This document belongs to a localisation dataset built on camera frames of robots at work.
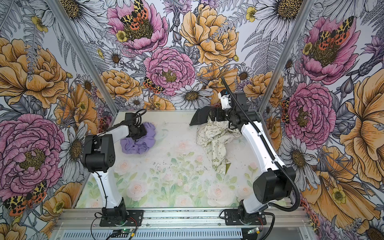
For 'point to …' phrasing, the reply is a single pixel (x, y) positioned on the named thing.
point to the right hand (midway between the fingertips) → (215, 116)
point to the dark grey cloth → (201, 115)
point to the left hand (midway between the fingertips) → (146, 135)
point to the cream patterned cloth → (215, 136)
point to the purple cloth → (141, 145)
